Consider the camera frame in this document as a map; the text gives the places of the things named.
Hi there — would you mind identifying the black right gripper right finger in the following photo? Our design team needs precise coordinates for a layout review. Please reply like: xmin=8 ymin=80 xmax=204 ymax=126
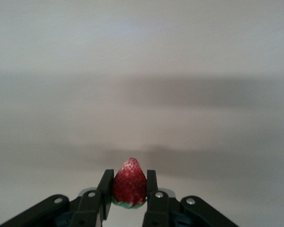
xmin=142 ymin=169 xmax=239 ymax=227

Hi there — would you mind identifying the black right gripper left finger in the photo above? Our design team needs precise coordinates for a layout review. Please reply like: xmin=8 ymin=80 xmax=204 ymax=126
xmin=0 ymin=169 xmax=115 ymax=227

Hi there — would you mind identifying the red strawberry green cap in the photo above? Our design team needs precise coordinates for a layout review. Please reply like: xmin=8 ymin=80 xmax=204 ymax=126
xmin=111 ymin=157 xmax=148 ymax=209

